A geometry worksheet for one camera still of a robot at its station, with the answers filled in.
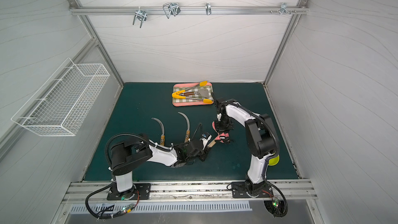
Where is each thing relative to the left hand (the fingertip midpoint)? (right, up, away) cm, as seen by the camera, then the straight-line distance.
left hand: (210, 148), depth 87 cm
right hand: (+7, +8, +4) cm, 12 cm away
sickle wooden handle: (+1, +2, +1) cm, 3 cm away
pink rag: (+4, +6, -1) cm, 7 cm away
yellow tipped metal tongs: (-5, +40, +32) cm, 51 cm away
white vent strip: (-62, -22, -18) cm, 68 cm away
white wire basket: (-68, +25, -20) cm, 75 cm away
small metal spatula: (-4, +33, +28) cm, 43 cm away
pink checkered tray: (-22, +26, +21) cm, 40 cm away
